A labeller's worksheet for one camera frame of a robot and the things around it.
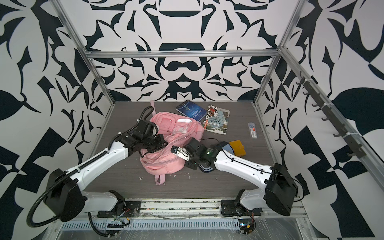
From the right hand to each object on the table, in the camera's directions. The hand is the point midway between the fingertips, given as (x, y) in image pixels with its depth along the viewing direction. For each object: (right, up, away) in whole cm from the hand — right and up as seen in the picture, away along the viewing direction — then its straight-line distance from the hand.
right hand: (186, 155), depth 79 cm
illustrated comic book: (+20, +18, +30) cm, 40 cm away
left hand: (-9, +8, +2) cm, 12 cm away
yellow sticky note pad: (+31, +1, +15) cm, 35 cm away
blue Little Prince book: (+3, +25, +36) cm, 44 cm away
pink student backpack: (-7, +12, +19) cm, 24 cm away
